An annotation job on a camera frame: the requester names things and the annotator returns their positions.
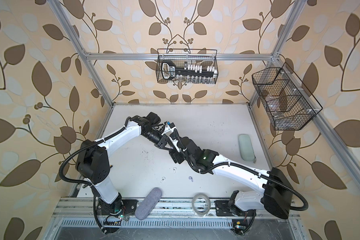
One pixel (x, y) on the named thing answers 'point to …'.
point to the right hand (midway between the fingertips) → (176, 148)
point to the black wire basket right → (286, 104)
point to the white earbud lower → (162, 180)
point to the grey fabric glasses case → (148, 203)
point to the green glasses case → (246, 148)
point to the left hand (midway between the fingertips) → (175, 149)
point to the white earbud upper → (174, 169)
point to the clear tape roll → (201, 194)
